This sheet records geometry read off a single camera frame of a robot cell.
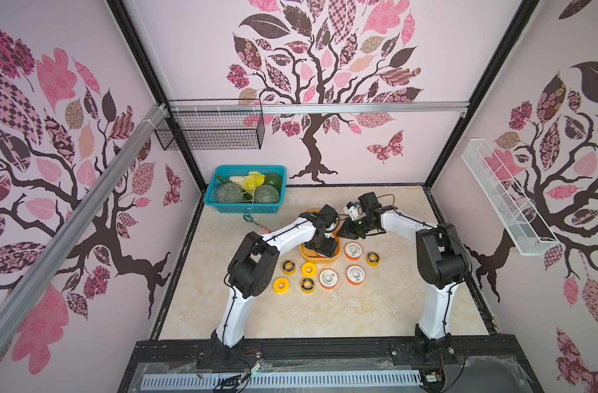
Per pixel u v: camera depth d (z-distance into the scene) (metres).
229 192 1.02
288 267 0.92
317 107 0.95
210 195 1.06
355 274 0.90
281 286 0.87
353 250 0.96
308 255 0.91
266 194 1.03
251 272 0.54
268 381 0.70
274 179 1.11
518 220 0.74
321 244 0.82
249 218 1.07
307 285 0.88
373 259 0.95
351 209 0.92
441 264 0.53
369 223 0.76
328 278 0.89
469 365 0.72
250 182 1.11
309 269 0.91
